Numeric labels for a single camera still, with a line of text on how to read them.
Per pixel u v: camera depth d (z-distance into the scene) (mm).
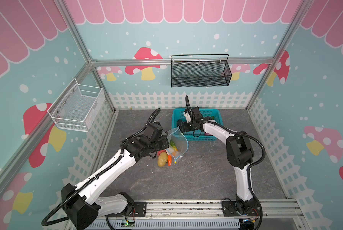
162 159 871
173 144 918
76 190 392
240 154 553
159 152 692
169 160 895
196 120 786
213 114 1076
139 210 742
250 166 563
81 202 379
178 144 876
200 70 940
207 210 758
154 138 566
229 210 738
